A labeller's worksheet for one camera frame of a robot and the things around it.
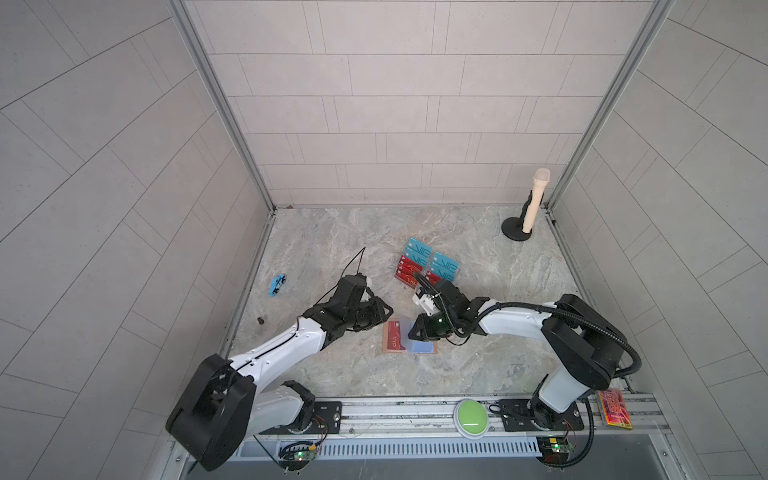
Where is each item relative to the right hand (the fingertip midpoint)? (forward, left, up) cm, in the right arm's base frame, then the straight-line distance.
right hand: (409, 340), depth 82 cm
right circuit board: (-26, -31, -3) cm, 41 cm away
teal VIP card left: (+25, -5, +7) cm, 26 cm away
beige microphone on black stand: (+33, -41, +6) cm, 53 cm away
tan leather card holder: (+1, +4, 0) cm, 4 cm away
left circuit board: (-24, +27, +1) cm, 36 cm away
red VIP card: (+24, -1, +5) cm, 25 cm away
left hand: (+6, +2, +6) cm, 9 cm away
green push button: (-19, -13, -1) cm, 23 cm away
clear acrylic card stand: (+20, -6, +5) cm, 21 cm away
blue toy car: (+19, +40, +2) cm, 45 cm away
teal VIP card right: (+19, -12, +7) cm, 23 cm away
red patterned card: (-20, -48, -1) cm, 52 cm away
